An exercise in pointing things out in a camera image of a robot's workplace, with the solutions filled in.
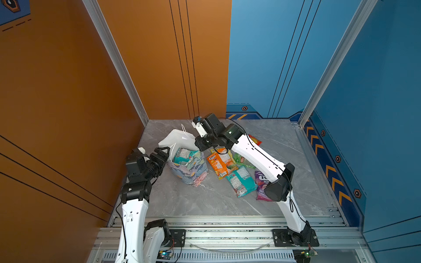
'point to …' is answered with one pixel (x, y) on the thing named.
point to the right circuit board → (302, 256)
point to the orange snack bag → (222, 162)
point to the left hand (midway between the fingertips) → (168, 151)
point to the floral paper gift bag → (196, 172)
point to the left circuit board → (165, 255)
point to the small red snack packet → (258, 142)
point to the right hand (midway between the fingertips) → (197, 142)
